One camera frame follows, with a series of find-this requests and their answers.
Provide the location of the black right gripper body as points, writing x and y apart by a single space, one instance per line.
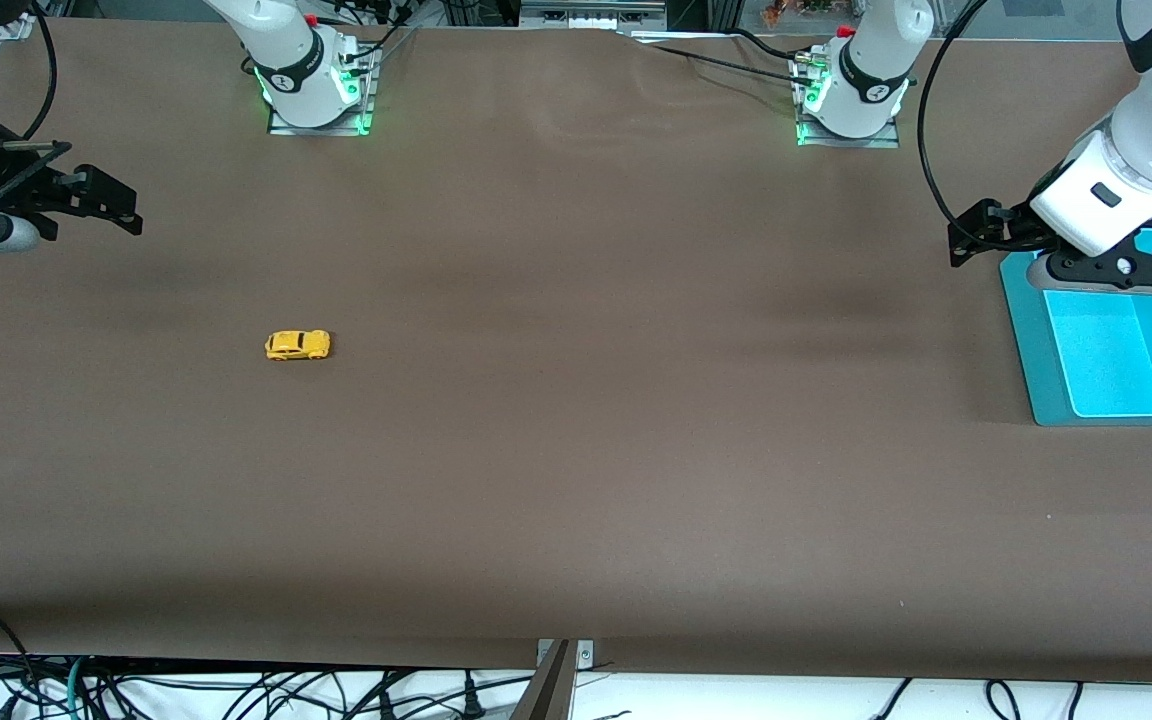
28 193

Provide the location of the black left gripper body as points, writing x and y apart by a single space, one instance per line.
1014 226

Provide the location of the yellow beetle toy car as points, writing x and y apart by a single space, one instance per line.
297 345

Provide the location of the teal plastic bin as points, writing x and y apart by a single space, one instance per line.
1116 370

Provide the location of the orange brown clutter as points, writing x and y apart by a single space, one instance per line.
796 10

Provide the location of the grey metal box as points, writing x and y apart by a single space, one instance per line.
591 14

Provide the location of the brown table cover sheet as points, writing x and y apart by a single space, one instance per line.
576 450

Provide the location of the black power plug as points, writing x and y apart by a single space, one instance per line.
473 700

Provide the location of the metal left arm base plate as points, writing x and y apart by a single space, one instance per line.
851 142

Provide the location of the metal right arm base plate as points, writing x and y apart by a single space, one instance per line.
321 130

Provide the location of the small metal table bracket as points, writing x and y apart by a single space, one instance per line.
584 655

